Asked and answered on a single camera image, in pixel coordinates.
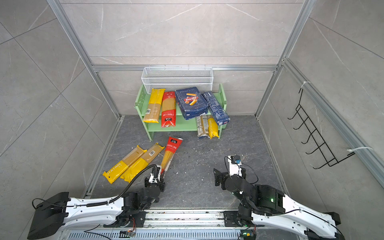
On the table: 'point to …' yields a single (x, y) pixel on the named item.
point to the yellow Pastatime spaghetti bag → (213, 128)
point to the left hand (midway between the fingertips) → (162, 169)
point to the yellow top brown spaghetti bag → (152, 112)
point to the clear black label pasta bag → (202, 126)
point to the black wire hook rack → (320, 145)
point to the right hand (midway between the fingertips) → (221, 168)
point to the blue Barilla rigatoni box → (191, 102)
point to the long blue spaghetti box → (216, 111)
